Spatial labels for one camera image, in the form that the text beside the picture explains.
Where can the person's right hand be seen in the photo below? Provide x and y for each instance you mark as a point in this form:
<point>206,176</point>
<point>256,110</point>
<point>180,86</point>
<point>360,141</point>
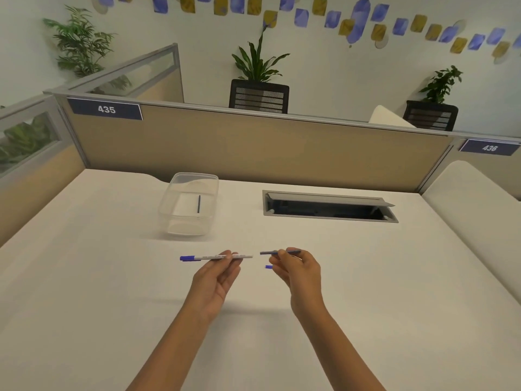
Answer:
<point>303,280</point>

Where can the person's left hand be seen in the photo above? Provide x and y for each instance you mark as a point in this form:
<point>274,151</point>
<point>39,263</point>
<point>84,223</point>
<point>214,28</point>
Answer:
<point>207,285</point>

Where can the white pen with blue cap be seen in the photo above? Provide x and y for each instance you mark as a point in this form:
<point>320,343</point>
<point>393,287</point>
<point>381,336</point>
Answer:
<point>189,258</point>

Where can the clear plastic container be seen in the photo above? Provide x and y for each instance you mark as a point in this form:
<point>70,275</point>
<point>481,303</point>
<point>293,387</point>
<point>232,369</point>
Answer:
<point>183,223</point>

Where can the person's left forearm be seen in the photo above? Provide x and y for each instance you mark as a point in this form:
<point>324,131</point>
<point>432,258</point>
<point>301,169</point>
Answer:
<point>171,354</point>

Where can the person's right forearm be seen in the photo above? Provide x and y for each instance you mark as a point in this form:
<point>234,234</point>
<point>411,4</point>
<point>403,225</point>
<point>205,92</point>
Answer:
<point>342,354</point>

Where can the long beige partition panel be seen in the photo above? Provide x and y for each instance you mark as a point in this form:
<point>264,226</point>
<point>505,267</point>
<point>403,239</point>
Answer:
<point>264,150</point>

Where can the beige partition with glass strip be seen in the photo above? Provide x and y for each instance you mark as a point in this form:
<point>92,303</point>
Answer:
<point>36,187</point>

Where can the grey-framed glass partition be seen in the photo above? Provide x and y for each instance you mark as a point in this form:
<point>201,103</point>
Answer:
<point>163,87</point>

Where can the wide blue number sign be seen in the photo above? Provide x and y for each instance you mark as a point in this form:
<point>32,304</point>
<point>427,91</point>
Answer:
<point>106,109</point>

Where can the broad-leaved green plant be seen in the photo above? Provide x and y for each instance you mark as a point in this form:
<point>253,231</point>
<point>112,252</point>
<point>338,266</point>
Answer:
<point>258,63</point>

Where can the small blue number sign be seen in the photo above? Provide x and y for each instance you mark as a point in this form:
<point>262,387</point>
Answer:
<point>488,147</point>

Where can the short beige partition panel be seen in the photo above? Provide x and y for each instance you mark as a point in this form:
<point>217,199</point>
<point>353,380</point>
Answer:
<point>504,166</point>

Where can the green plant behind glass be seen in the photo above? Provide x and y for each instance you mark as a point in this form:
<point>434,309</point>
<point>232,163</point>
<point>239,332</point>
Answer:
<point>24,140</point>

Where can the tall feathery green plant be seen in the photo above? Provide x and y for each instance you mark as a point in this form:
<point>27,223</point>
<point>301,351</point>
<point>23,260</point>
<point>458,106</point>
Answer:
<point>79,44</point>

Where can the blue and yellow wall stickers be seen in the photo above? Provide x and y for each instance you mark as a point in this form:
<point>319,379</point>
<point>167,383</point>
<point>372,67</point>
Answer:
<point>360,20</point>

